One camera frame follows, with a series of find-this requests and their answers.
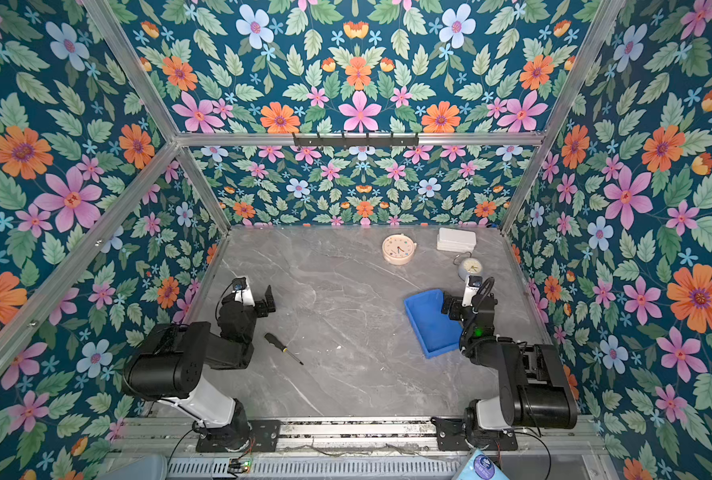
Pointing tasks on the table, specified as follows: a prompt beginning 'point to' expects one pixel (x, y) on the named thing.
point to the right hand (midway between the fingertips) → (461, 291)
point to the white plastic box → (456, 240)
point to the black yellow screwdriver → (272, 340)
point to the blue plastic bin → (435, 331)
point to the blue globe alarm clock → (470, 266)
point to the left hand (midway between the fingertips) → (254, 280)
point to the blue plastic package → (481, 467)
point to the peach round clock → (398, 249)
